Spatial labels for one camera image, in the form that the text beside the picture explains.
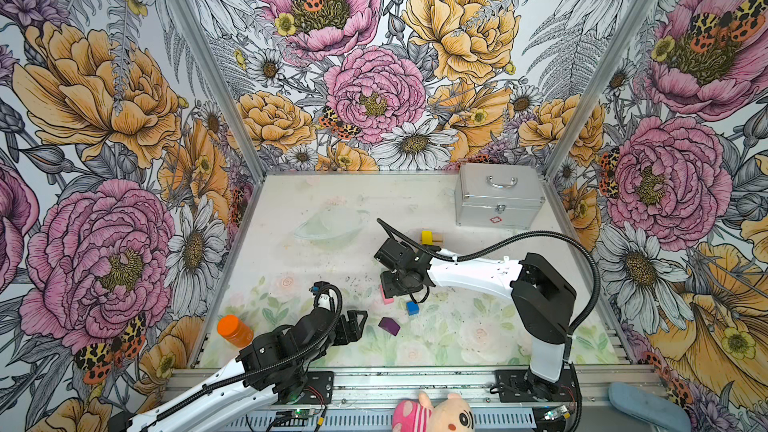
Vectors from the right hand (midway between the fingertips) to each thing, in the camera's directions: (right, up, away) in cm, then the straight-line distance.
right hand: (395, 296), depth 85 cm
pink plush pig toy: (+12, -19, -21) cm, 31 cm away
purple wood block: (-2, -7, -2) cm, 8 cm away
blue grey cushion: (+58, -20, -16) cm, 63 cm away
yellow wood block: (+10, +15, +9) cm, 20 cm away
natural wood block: (+13, +15, +11) cm, 23 cm away
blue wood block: (+5, -3, 0) cm, 6 cm away
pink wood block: (-3, +1, -6) cm, 7 cm away
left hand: (-11, -5, -8) cm, 14 cm away
